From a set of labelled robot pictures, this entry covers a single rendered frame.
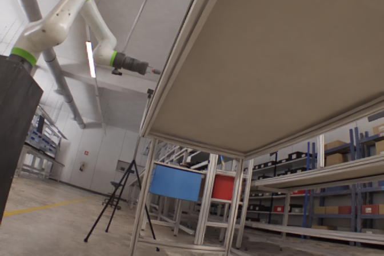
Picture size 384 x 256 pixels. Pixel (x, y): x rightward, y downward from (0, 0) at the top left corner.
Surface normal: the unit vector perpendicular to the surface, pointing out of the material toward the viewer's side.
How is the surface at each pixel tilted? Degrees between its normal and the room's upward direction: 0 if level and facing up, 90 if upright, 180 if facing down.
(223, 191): 90
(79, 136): 90
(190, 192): 90
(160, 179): 90
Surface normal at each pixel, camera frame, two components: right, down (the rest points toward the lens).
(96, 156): 0.26, -0.33
